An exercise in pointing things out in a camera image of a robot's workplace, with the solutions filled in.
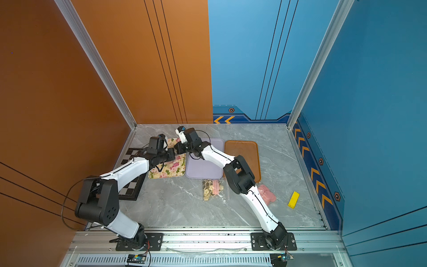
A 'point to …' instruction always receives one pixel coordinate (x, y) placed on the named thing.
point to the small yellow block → (293, 199)
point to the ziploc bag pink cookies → (268, 197)
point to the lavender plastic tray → (203, 169)
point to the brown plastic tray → (248, 151)
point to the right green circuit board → (277, 260)
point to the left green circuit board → (136, 258)
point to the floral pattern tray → (173, 169)
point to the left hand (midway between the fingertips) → (175, 150)
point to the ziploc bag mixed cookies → (215, 190)
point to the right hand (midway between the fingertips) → (175, 146)
